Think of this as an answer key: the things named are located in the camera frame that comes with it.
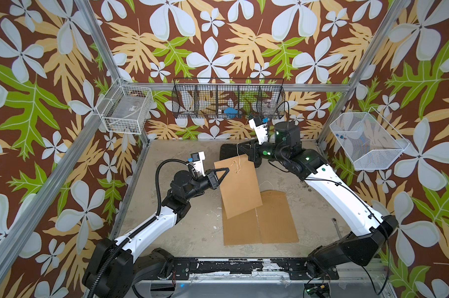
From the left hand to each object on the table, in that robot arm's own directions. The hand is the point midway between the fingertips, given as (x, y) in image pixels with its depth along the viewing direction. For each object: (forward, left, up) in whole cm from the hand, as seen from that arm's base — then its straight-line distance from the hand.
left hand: (229, 169), depth 70 cm
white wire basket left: (+31, +48, +5) cm, 58 cm away
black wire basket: (+45, 0, +2) cm, 45 cm away
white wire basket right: (+17, -63, -1) cm, 65 cm away
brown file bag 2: (-14, -6, -29) cm, 32 cm away
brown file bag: (-5, -4, -6) cm, 9 cm away
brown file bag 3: (-9, -23, -31) cm, 39 cm away
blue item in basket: (+36, -1, -1) cm, 36 cm away
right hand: (+5, -3, +8) cm, 10 cm away
